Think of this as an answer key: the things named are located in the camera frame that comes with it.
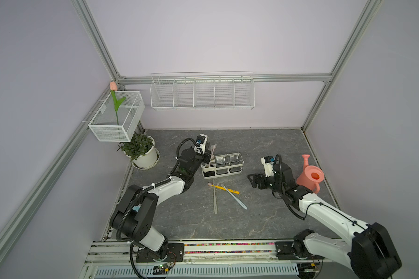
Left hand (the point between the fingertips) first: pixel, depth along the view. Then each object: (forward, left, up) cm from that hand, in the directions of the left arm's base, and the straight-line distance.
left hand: (209, 143), depth 85 cm
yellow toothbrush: (-12, 0, -21) cm, 24 cm away
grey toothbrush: (-24, -1, -21) cm, 33 cm away
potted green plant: (+2, +35, -5) cm, 36 cm away
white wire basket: (+2, +45, +14) cm, 47 cm away
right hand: (-14, -21, -9) cm, 27 cm away
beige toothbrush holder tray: (-1, -7, -19) cm, 20 cm away
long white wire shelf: (+32, +2, +9) cm, 33 cm away
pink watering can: (-17, -49, -10) cm, 53 cm away
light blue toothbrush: (-21, -12, -21) cm, 32 cm away
